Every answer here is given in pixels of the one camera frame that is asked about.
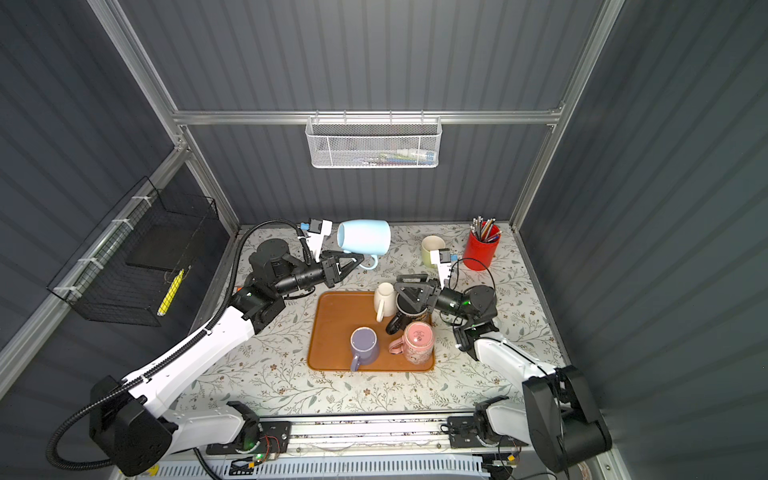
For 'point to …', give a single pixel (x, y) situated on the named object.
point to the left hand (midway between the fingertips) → (362, 257)
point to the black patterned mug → (406, 315)
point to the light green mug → (431, 243)
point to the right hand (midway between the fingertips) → (400, 292)
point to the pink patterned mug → (417, 343)
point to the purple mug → (364, 346)
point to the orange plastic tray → (331, 319)
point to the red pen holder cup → (481, 243)
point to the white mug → (385, 301)
